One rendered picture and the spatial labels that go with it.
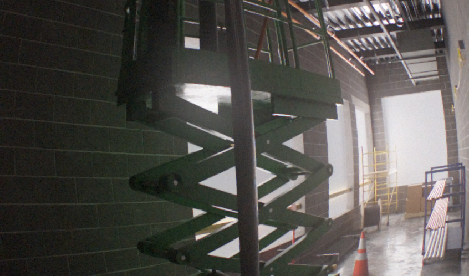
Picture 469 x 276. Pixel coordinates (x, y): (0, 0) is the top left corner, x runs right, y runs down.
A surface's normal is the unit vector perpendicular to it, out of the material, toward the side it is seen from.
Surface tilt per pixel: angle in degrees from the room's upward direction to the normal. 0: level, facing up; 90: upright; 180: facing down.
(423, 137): 90
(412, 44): 90
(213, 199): 90
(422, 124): 90
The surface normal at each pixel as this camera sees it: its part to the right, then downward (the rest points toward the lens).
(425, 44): -0.57, -0.06
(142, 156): 0.82, -0.11
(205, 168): 0.63, -0.12
